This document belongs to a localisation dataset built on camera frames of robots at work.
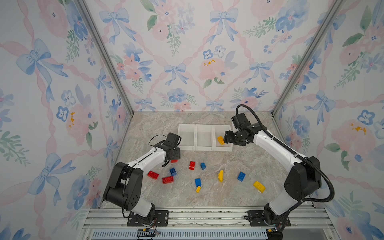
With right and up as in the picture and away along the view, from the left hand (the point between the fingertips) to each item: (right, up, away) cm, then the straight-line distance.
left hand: (174, 152), depth 92 cm
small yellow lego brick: (+15, -18, -10) cm, 25 cm away
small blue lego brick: (+18, -8, 0) cm, 20 cm away
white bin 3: (+29, +5, +10) cm, 31 cm away
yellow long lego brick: (+49, -18, -8) cm, 53 cm away
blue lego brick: (0, -10, -6) cm, 12 cm away
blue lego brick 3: (+40, -13, -4) cm, 42 cm away
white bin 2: (+19, +8, +13) cm, 25 cm away
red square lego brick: (+11, -8, 0) cm, 14 cm away
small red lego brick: (0, -6, +2) cm, 6 cm away
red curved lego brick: (-12, -12, -5) cm, 17 cm away
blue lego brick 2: (+15, -17, -6) cm, 23 cm away
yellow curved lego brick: (+27, -13, -6) cm, 31 cm away
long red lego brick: (-3, -15, -6) cm, 16 cm away
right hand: (+32, +9, -4) cm, 34 cm away
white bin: (+8, +11, +17) cm, 22 cm away
